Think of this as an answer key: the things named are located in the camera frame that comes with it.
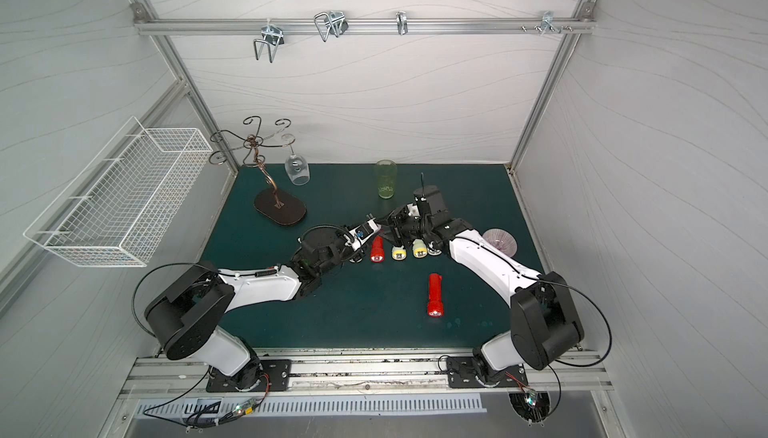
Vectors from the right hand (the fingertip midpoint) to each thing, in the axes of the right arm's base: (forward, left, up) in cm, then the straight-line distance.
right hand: (372, 223), depth 79 cm
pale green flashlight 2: (+3, -13, -17) cm, 22 cm away
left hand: (+1, 0, -3) cm, 3 cm away
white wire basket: (-4, +58, +12) cm, 60 cm away
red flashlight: (0, 0, -18) cm, 18 cm away
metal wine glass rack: (+18, +38, -17) cm, 45 cm away
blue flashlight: (+2, -18, -19) cm, 26 cm away
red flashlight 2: (-15, -18, -19) cm, 30 cm away
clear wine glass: (+18, +25, +2) cm, 31 cm away
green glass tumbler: (+29, -1, -14) cm, 32 cm away
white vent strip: (-39, +9, -20) cm, 45 cm away
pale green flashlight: (+1, -7, -18) cm, 19 cm away
